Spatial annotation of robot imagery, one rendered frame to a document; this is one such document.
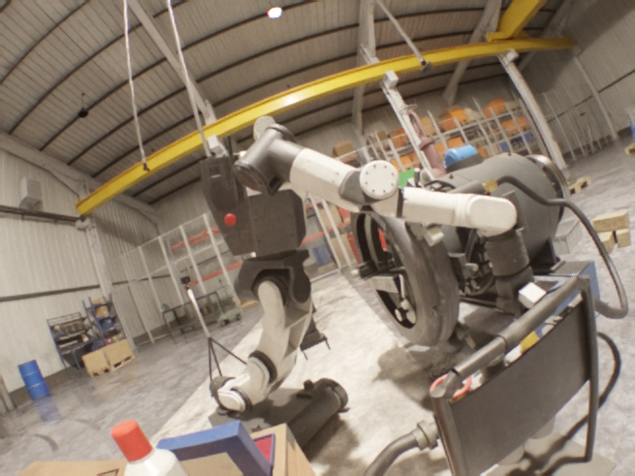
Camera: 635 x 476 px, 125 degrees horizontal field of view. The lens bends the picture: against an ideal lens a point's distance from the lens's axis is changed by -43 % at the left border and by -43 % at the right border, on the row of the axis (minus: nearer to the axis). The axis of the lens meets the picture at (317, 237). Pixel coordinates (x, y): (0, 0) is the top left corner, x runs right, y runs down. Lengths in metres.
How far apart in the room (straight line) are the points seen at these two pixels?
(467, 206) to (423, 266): 0.38
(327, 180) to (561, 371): 0.61
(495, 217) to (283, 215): 0.54
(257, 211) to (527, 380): 0.74
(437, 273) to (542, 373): 0.50
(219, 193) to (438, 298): 0.74
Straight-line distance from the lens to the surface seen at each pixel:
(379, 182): 0.57
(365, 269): 1.32
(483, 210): 0.59
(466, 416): 0.49
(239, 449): 0.47
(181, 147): 9.84
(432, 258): 0.92
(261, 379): 1.12
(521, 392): 0.56
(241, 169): 0.65
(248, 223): 0.82
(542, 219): 1.42
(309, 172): 0.62
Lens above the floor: 0.79
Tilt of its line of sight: 3 degrees up
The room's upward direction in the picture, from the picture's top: 22 degrees counter-clockwise
